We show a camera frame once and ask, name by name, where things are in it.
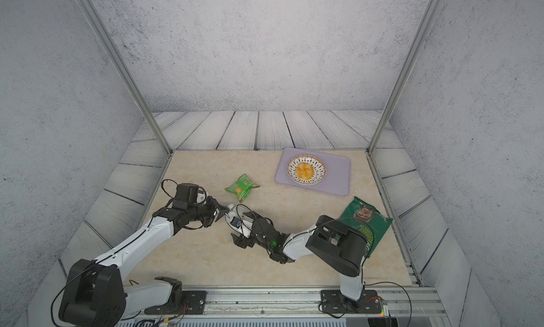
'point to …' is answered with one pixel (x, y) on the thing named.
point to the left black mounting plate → (193, 302)
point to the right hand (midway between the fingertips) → (240, 223)
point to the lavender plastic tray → (337, 180)
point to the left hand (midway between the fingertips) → (233, 208)
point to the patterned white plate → (306, 170)
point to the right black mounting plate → (333, 301)
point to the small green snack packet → (241, 187)
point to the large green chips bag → (367, 220)
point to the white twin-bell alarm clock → (240, 219)
